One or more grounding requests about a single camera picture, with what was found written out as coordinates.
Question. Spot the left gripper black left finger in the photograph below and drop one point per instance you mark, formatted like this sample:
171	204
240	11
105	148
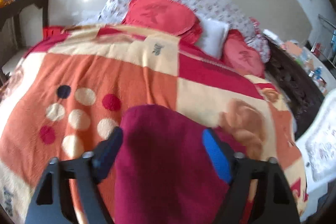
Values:
52	199

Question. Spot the maroon small garment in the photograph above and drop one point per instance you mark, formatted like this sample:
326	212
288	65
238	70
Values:
163	173

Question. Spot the red orange cream blanket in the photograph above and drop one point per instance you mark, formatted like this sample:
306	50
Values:
71	90

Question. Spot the white plastic chair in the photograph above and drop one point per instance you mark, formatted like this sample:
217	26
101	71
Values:
317	147

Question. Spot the dark wooden headboard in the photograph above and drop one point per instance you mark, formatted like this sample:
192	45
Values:
304	96

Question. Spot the dark wooden side table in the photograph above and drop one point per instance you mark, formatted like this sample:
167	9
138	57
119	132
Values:
14	17

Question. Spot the metal drying rack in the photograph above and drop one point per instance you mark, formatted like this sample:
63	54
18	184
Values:
324	44

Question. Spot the white small pillow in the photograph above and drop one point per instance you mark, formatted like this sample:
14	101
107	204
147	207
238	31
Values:
214	34

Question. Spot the red round pillow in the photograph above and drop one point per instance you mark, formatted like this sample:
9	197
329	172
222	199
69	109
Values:
165	15

